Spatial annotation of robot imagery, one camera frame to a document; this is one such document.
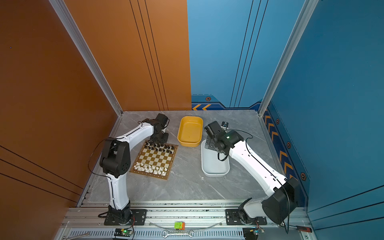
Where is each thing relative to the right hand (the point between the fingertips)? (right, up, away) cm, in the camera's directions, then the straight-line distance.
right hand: (214, 145), depth 79 cm
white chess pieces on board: (-38, -14, +7) cm, 41 cm away
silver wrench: (-13, -40, -9) cm, 43 cm away
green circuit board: (-45, -41, -8) cm, 61 cm away
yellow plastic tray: (-15, +6, +30) cm, 34 cm away
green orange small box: (-17, -36, -9) cm, 41 cm away
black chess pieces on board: (-34, -4, +19) cm, 39 cm away
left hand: (-32, +1, +19) cm, 37 cm away
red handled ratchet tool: (+41, -38, -9) cm, 57 cm away
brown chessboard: (-36, -11, +13) cm, 39 cm away
